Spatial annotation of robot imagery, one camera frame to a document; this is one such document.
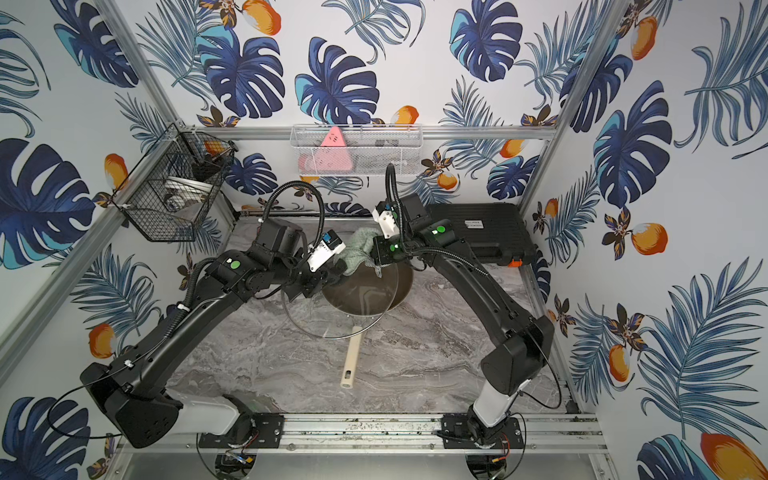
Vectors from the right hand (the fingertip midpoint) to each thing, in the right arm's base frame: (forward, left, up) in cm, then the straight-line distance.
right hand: (372, 251), depth 77 cm
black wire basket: (+13, +52, +11) cm, 54 cm away
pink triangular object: (+30, +14, +8) cm, 34 cm away
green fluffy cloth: (-2, +3, +2) cm, 4 cm away
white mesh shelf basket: (+36, +6, +8) cm, 37 cm away
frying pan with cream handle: (-7, -2, -8) cm, 10 cm away
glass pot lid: (-5, +18, -27) cm, 33 cm away
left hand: (-6, +9, +2) cm, 12 cm away
